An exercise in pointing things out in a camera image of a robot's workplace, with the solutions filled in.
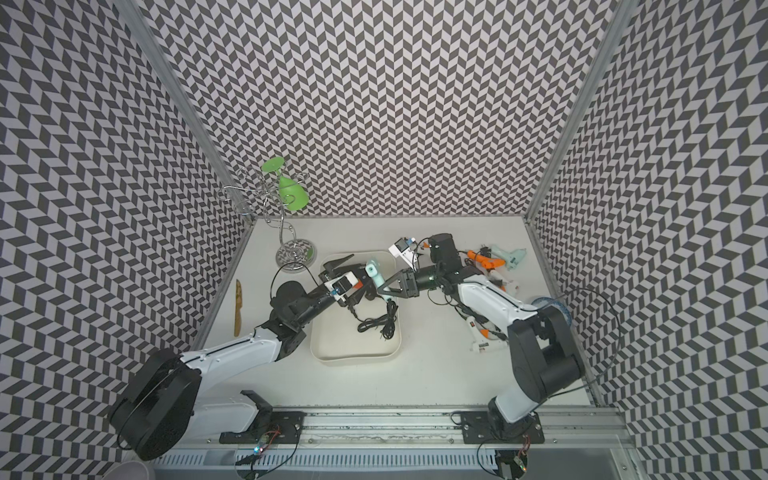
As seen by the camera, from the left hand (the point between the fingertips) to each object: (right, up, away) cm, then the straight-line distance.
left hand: (360, 266), depth 77 cm
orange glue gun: (+40, -1, +21) cm, 45 cm away
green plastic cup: (-24, +22, +16) cm, 36 cm away
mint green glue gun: (+4, 0, -5) cm, 6 cm away
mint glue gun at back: (+49, 0, +25) cm, 55 cm away
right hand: (+6, -7, -2) cm, 9 cm away
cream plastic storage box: (+1, -20, +12) cm, 23 cm away
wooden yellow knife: (-41, -14, +16) cm, 46 cm away
